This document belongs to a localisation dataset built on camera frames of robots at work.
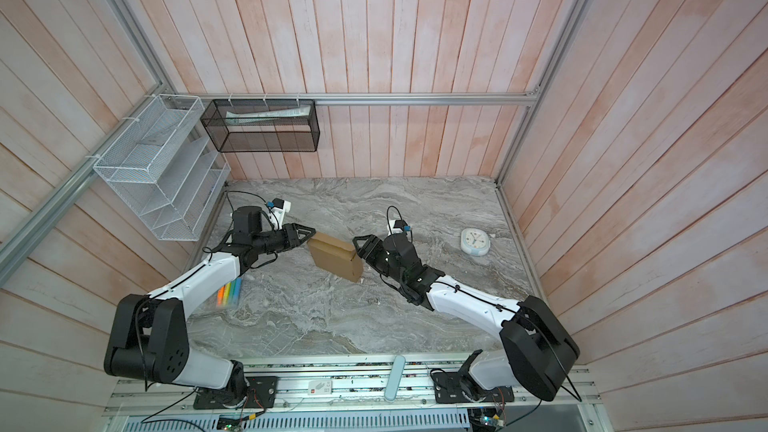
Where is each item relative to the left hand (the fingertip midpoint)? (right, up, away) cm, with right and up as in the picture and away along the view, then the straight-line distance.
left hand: (313, 237), depth 85 cm
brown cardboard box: (+7, -5, -3) cm, 9 cm away
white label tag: (+4, -37, -12) cm, 39 cm away
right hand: (+13, -1, -4) cm, 14 cm away
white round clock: (+52, -3, +16) cm, 55 cm away
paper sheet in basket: (-20, +37, +6) cm, 43 cm away
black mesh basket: (-22, +38, +18) cm, 47 cm away
